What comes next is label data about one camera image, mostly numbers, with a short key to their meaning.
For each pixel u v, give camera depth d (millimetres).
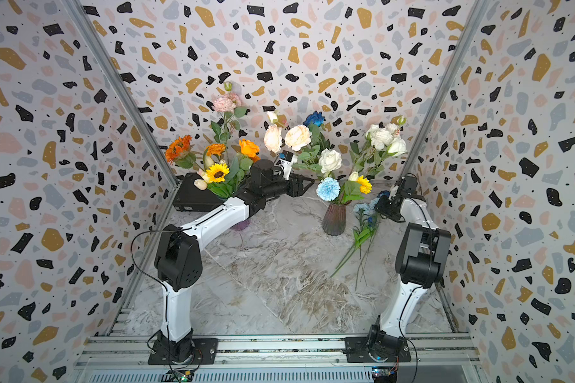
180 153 713
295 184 762
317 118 757
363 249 978
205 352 733
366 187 820
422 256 533
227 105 822
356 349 745
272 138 676
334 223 997
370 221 1044
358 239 997
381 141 780
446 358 746
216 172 800
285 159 753
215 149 833
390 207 872
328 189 719
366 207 1063
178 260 515
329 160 749
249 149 820
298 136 660
